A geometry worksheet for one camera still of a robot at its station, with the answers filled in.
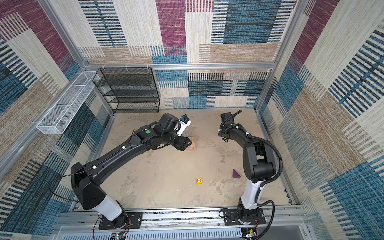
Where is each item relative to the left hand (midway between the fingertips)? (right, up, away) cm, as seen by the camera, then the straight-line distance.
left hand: (187, 137), depth 76 cm
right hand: (+24, +1, +22) cm, 33 cm away
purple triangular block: (+27, -22, +10) cm, 36 cm away
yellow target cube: (+6, -25, +9) cm, 27 cm away
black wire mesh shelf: (-44, +32, +34) cm, 64 cm away
